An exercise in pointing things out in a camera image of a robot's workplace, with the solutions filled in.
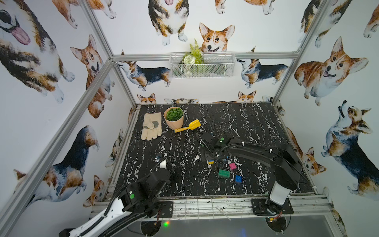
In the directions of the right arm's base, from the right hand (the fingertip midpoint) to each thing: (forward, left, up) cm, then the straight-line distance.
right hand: (207, 156), depth 83 cm
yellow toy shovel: (+28, +9, -8) cm, 31 cm away
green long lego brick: (-6, -9, -8) cm, 14 cm away
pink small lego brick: (-3, -15, -8) cm, 17 cm away
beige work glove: (+27, +39, -7) cm, 48 cm away
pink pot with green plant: (+28, +22, +2) cm, 35 cm away
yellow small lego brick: (0, -3, -7) cm, 8 cm away
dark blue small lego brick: (-10, -17, -7) cm, 21 cm away
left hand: (-7, +16, +5) cm, 18 cm away
